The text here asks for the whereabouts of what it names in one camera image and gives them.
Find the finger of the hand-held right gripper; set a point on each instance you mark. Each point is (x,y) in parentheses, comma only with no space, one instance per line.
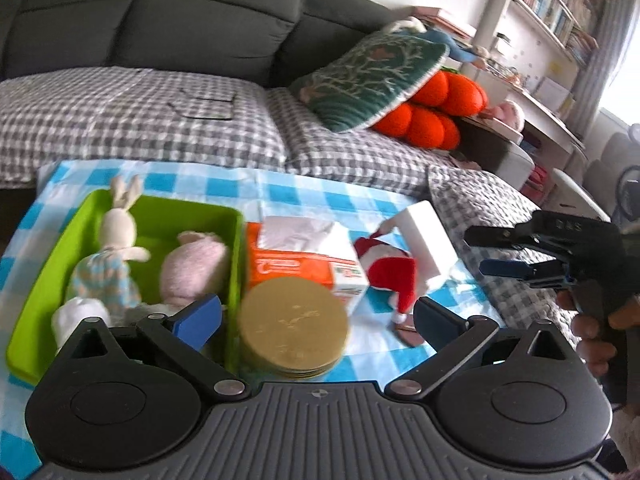
(505,266)
(492,236)

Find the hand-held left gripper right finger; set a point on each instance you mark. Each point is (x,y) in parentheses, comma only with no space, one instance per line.
(435,320)

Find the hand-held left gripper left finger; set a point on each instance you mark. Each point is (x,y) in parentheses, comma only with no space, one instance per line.
(197,317)

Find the green rectangular plastic box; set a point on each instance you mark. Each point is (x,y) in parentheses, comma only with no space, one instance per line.
(210,217)

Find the rabbit doll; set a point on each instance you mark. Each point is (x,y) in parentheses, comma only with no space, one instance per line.
(117,232)

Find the white cloth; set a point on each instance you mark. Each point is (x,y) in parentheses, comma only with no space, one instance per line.
(75,317)

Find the person's right hand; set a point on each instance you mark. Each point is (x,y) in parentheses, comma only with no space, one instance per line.
(592,350)

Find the grey woven quilted cover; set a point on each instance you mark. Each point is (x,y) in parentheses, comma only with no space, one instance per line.
(500,210)

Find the red santa plush toy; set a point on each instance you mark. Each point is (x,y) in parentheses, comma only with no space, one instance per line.
(392,270)

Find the white foam block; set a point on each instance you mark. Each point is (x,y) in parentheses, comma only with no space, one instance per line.
(425,240)

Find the clear jar with gold lid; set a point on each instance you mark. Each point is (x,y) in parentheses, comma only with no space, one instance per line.
(292,322)

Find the orange tissue pack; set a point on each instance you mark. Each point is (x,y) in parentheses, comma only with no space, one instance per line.
(290,265)

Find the pale pink plush toy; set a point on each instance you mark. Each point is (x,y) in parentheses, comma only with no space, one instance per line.
(510,114)

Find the white desk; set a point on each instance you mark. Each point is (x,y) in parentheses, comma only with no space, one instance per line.
(545,120)

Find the orange pumpkin cushion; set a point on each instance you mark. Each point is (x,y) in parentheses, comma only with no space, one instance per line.
(435,115)

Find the grey gingham seat cover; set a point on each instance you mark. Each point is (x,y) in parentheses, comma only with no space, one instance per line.
(100,120)
(350,155)

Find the blue white checkered tablecloth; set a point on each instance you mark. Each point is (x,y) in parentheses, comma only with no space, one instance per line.
(310,190)

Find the green patterned pillow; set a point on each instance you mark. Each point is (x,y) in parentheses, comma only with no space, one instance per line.
(370,80)

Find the black eyeglasses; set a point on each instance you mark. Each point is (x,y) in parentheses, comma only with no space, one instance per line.
(205,117)

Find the plush toy in blue jacket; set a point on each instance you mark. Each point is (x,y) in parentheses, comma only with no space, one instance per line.
(445,40)

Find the grey curtain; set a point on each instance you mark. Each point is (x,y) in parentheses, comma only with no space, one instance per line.
(607,50)

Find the white bookshelf with books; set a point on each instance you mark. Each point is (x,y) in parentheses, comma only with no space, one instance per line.
(555,5)

